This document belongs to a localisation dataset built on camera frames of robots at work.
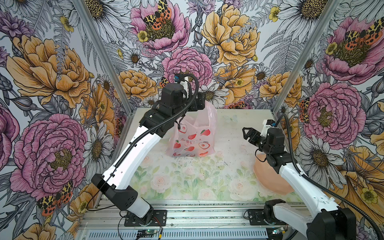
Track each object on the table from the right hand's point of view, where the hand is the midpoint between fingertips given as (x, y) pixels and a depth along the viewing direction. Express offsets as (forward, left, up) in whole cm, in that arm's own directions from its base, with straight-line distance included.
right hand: (246, 135), depth 81 cm
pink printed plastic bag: (0, +29, +1) cm, 29 cm away
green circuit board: (-39, +51, -20) cm, 68 cm away
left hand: (+3, +26, +22) cm, 35 cm away
